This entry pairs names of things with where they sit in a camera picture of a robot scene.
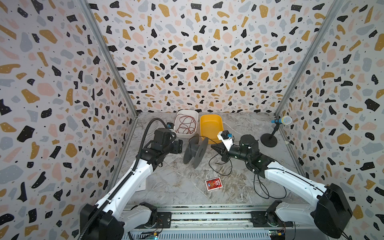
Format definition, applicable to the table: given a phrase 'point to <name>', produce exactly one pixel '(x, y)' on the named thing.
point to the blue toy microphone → (286, 120)
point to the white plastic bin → (193, 113)
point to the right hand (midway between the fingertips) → (211, 143)
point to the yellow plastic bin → (210, 125)
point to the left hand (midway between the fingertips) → (177, 138)
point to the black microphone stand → (270, 140)
